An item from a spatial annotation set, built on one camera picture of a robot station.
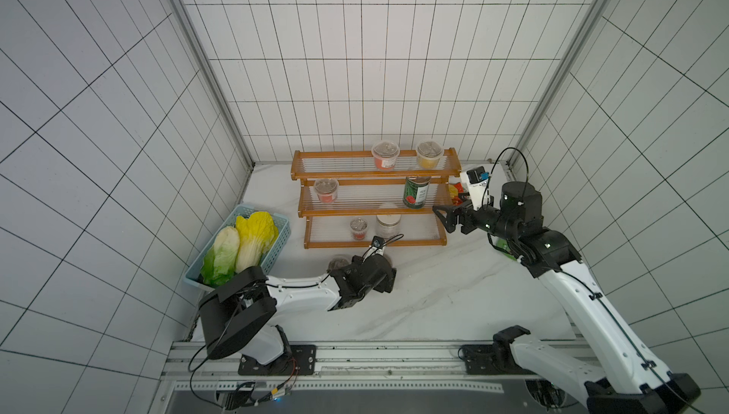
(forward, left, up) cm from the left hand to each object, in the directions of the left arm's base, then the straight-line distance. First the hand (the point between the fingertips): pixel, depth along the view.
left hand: (374, 270), depth 86 cm
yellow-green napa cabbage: (+9, +38, +4) cm, 40 cm away
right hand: (+7, -15, +27) cm, 32 cm away
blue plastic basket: (-3, +55, +2) cm, 55 cm away
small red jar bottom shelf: (+13, +5, +4) cm, 15 cm away
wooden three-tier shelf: (+18, +8, +13) cm, 24 cm away
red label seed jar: (+20, -3, +31) cm, 37 cm away
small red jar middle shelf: (+19, +15, +17) cm, 30 cm away
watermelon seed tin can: (+16, -12, +21) cm, 28 cm away
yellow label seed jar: (+21, -15, +31) cm, 40 cm away
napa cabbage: (-1, +46, +7) cm, 46 cm away
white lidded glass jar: (+12, -4, +6) cm, 15 cm away
